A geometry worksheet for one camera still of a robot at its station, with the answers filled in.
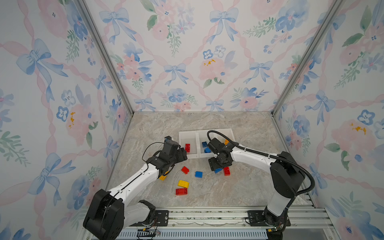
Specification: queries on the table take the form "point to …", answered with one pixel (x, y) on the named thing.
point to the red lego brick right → (227, 171)
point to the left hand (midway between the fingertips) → (182, 152)
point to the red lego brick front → (181, 191)
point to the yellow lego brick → (183, 183)
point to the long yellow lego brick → (162, 177)
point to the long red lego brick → (187, 147)
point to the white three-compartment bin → (194, 144)
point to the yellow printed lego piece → (226, 141)
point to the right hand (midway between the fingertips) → (215, 164)
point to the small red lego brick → (185, 170)
